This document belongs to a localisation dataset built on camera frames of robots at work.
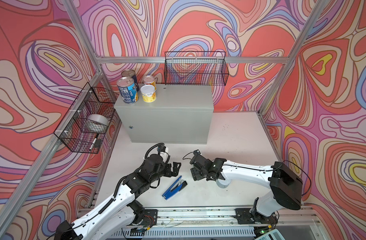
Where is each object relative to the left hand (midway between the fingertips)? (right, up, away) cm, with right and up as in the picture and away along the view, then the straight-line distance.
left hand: (176, 162), depth 77 cm
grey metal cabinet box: (+3, +29, +42) cm, 51 cm away
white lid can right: (+25, -12, +2) cm, 28 cm away
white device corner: (+45, -30, -11) cm, 55 cm away
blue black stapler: (-1, -15, +4) cm, 16 cm away
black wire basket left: (-46, +18, -4) cm, 50 cm away
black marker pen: (-41, +11, -4) cm, 43 cm away
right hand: (+13, -8, +7) cm, 17 cm away
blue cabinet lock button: (-28, +18, +12) cm, 35 cm away
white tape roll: (-38, +21, -5) cm, 44 cm away
